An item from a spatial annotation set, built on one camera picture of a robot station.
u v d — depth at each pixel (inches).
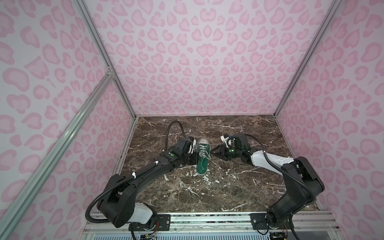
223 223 29.5
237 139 28.3
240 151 28.3
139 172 19.0
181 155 25.7
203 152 36.7
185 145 25.8
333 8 27.3
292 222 28.8
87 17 28.1
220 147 31.7
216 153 33.0
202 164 35.3
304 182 18.0
